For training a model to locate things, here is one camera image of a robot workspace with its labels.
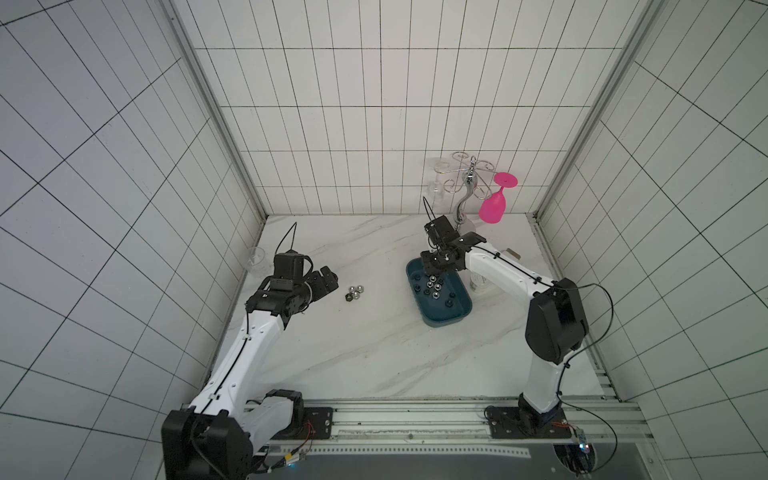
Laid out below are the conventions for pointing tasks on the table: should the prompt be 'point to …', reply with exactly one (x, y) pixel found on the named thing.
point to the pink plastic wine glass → (493, 207)
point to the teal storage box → (444, 299)
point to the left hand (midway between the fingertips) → (323, 289)
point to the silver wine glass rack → (472, 182)
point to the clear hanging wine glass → (436, 188)
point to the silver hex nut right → (356, 295)
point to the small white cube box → (512, 253)
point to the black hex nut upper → (349, 297)
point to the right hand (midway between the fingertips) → (416, 265)
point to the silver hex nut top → (360, 288)
